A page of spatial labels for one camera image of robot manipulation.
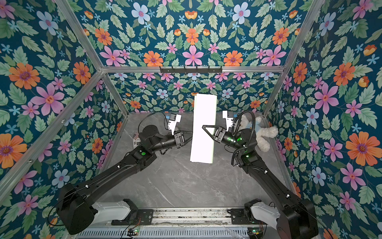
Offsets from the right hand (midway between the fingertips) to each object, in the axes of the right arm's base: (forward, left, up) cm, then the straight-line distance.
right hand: (204, 128), depth 63 cm
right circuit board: (-32, -26, -40) cm, 58 cm away
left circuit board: (-35, +35, -40) cm, 63 cm away
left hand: (-3, +3, -1) cm, 5 cm away
